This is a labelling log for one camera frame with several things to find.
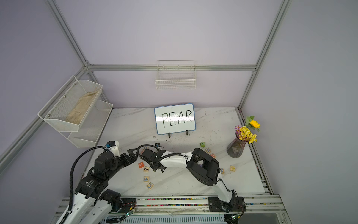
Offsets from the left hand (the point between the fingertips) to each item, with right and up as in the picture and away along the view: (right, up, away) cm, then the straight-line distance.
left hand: (133, 154), depth 76 cm
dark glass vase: (+61, +2, +9) cm, 61 cm away
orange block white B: (+1, -10, +11) cm, 15 cm away
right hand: (+10, -10, +13) cm, 19 cm away
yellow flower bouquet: (+62, +12, 0) cm, 63 cm away
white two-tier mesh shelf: (-36, +10, +14) cm, 40 cm away
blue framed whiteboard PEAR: (+22, +20, +25) cm, 39 cm away
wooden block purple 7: (+5, -12, +10) cm, 16 cm away
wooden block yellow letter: (+59, -11, +9) cm, 61 cm away
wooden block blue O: (+8, -19, +3) cm, 21 cm away
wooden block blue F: (+6, -16, +5) cm, 18 cm away
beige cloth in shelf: (-31, +22, 0) cm, 39 cm away
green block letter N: (+42, +2, +20) cm, 46 cm away
